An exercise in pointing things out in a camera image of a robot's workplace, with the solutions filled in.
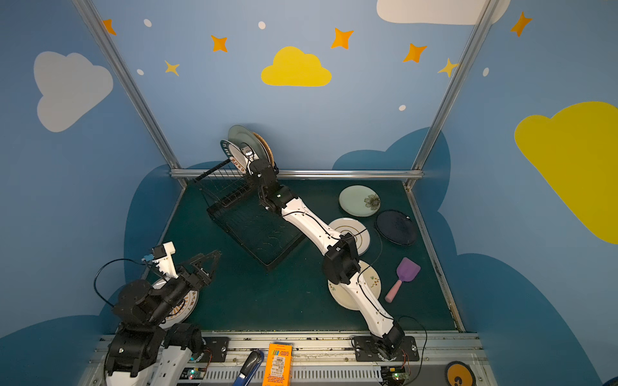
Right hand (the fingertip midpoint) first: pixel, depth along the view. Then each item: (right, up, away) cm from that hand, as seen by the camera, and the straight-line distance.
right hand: (257, 159), depth 85 cm
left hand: (-7, -30, -20) cm, 37 cm away
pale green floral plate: (+43, -14, +30) cm, 54 cm away
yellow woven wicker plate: (+5, +2, +4) cm, 6 cm away
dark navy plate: (+57, -26, +19) cm, 66 cm away
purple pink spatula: (+57, -42, +7) cm, 71 cm away
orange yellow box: (+10, -64, -17) cm, 67 cm away
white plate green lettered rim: (-11, +4, +9) cm, 14 cm away
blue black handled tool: (+2, -63, -17) cm, 66 cm away
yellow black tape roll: (+65, -68, -13) cm, 95 cm away
